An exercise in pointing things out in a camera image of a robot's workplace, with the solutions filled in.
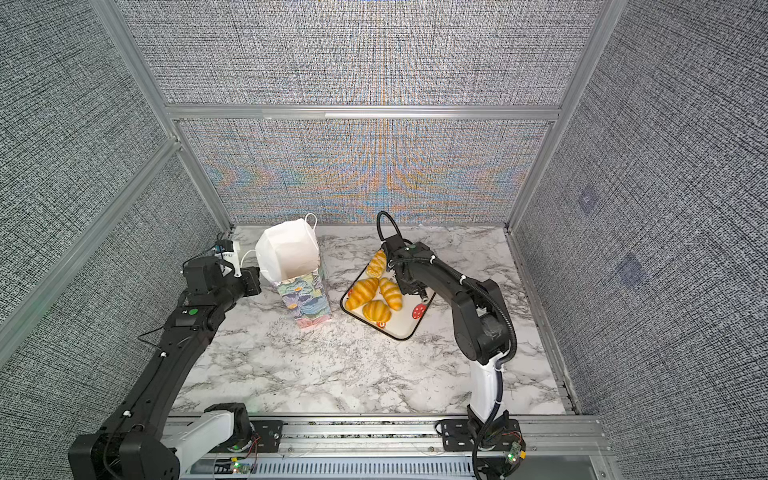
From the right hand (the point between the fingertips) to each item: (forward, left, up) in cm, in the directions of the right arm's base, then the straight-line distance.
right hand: (421, 282), depth 95 cm
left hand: (-6, +45, +15) cm, 48 cm away
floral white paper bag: (+5, +41, +8) cm, 42 cm away
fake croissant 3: (-1, +9, -4) cm, 11 cm away
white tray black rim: (-11, +7, -6) cm, 14 cm away
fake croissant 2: (-2, +19, -2) cm, 20 cm away
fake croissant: (-8, +14, -4) cm, 17 cm away
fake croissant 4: (+9, +14, -3) cm, 17 cm away
